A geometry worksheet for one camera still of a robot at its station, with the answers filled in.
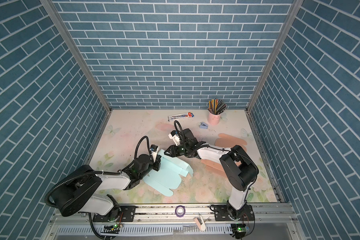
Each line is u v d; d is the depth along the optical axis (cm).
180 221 72
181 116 115
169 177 86
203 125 109
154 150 77
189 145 72
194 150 67
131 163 69
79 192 43
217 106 106
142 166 68
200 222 70
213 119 107
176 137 82
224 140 102
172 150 77
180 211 75
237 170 48
